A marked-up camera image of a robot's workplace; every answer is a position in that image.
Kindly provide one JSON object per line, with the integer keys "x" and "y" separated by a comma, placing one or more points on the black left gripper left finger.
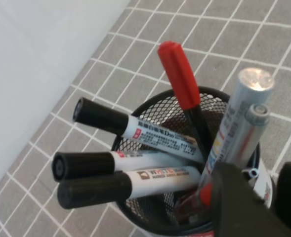
{"x": 237, "y": 211}

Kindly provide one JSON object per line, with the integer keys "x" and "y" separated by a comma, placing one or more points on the black mesh pen holder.
{"x": 155, "y": 214}

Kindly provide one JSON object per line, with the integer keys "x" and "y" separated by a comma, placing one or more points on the silver marker pen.
{"x": 253, "y": 86}

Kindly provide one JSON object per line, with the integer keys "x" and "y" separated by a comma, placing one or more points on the red capped black pen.
{"x": 185, "y": 88}

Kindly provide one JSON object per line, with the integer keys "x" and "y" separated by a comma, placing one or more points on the black capped whiteboard marker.
{"x": 122, "y": 186}

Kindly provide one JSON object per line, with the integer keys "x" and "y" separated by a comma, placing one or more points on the grey checked tablecloth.
{"x": 219, "y": 37}

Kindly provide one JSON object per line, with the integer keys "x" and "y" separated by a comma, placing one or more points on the black capped white marker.
{"x": 67, "y": 166}

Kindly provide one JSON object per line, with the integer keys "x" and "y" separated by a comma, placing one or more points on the black capped labelled marker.
{"x": 96, "y": 115}

